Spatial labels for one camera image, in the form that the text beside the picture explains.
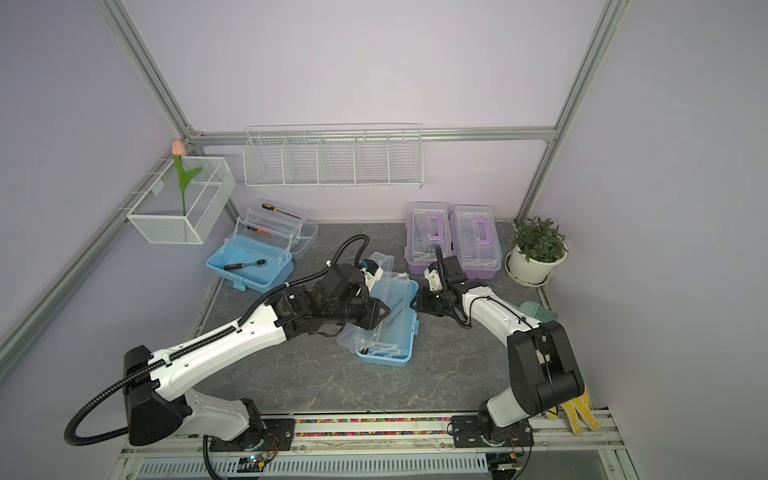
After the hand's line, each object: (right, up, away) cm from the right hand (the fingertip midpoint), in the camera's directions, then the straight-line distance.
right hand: (415, 303), depth 89 cm
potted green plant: (+37, +17, +2) cm, 41 cm away
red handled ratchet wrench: (-57, +12, +19) cm, 61 cm away
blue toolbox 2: (-7, -9, -6) cm, 13 cm away
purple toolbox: (+5, +25, +17) cm, 31 cm away
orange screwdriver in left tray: (-59, +24, +18) cm, 66 cm away
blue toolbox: (-55, +14, +16) cm, 59 cm away
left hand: (-9, +1, -18) cm, 20 cm away
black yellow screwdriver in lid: (-51, +31, +21) cm, 64 cm away
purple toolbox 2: (+21, +19, +11) cm, 31 cm away
